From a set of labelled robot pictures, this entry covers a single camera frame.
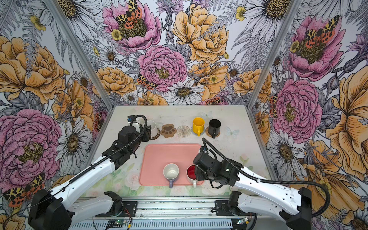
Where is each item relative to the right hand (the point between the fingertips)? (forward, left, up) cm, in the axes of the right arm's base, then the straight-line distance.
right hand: (200, 177), depth 72 cm
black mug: (+36, -13, -5) cm, 38 cm away
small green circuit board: (-16, +41, -13) cm, 46 cm away
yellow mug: (+36, -2, -5) cm, 37 cm away
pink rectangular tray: (+18, +27, -13) cm, 35 cm away
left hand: (+24, +29, +7) cm, 38 cm away
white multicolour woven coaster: (+37, +8, -12) cm, 40 cm away
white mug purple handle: (+8, +16, -12) cm, 21 cm away
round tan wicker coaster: (+36, -8, -13) cm, 39 cm away
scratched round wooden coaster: (+34, +27, -12) cm, 45 cm away
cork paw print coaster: (+38, +20, -12) cm, 45 cm away
